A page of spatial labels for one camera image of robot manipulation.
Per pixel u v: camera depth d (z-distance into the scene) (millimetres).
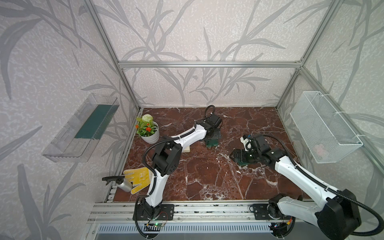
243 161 710
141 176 856
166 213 724
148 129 884
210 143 980
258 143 629
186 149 938
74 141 639
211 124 749
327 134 631
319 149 737
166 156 537
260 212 736
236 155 722
